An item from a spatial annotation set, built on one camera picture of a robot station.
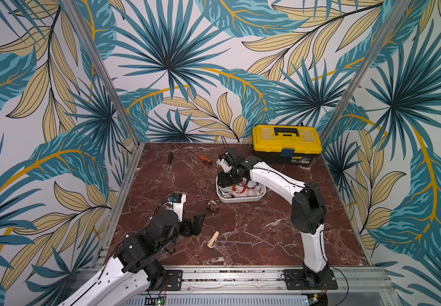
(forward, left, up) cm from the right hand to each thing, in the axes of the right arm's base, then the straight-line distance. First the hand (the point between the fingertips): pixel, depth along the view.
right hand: (222, 181), depth 91 cm
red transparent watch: (+2, -12, -10) cm, 16 cm away
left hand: (-21, +11, +7) cm, 25 cm away
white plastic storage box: (-1, -13, -10) cm, 16 cm away
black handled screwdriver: (+22, +29, -8) cm, 37 cm away
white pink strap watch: (-2, -17, -7) cm, 18 cm away
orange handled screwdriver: (+19, +8, -7) cm, 22 cm away
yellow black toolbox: (+18, -37, +5) cm, 42 cm away
